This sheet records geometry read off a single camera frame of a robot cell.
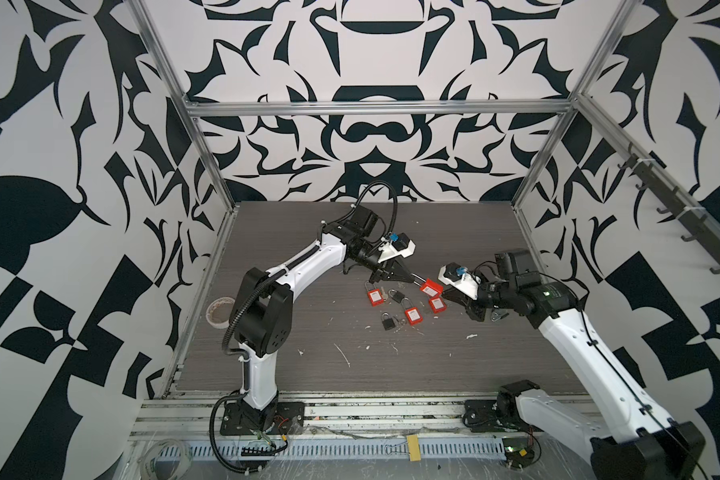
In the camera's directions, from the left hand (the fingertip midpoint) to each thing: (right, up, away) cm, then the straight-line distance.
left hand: (414, 273), depth 77 cm
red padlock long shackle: (+10, -11, +15) cm, 21 cm away
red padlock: (+3, -3, -4) cm, 6 cm away
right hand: (+9, -4, -2) cm, 10 cm away
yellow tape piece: (-1, -39, -8) cm, 40 cm away
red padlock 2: (+2, -14, +14) cm, 20 cm away
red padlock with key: (-9, -9, +17) cm, 21 cm away
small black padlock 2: (-6, -16, +13) cm, 22 cm away
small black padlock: (-2, -9, +18) cm, 20 cm away
